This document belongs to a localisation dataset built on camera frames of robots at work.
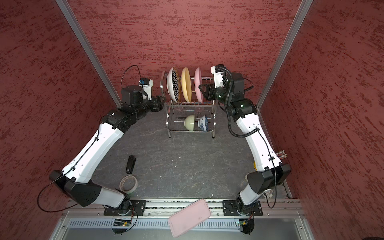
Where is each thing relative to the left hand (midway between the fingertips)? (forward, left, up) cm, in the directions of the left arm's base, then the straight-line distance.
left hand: (160, 100), depth 72 cm
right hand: (+2, -20, +6) cm, 21 cm away
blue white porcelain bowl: (+5, -22, -24) cm, 33 cm away
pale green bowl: (+5, -13, -23) cm, 27 cm away
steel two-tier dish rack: (+17, -3, -28) cm, 32 cm away
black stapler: (-18, +21, -35) cm, 45 cm away
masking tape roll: (-29, +20, -37) cm, 51 cm away
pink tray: (-45, -15, -35) cm, 58 cm away
